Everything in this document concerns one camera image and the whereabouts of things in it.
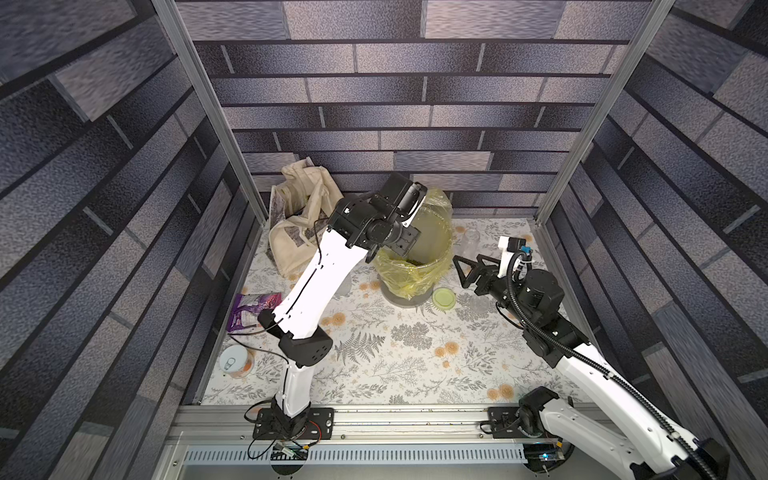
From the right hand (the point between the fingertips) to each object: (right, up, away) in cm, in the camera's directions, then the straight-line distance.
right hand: (464, 255), depth 71 cm
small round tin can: (-60, -29, +9) cm, 67 cm away
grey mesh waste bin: (-14, -16, +24) cm, 32 cm away
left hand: (-15, +7, -2) cm, 17 cm away
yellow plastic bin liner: (-10, -4, +4) cm, 11 cm away
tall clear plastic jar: (+8, +3, +24) cm, 25 cm away
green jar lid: (0, -15, +26) cm, 30 cm away
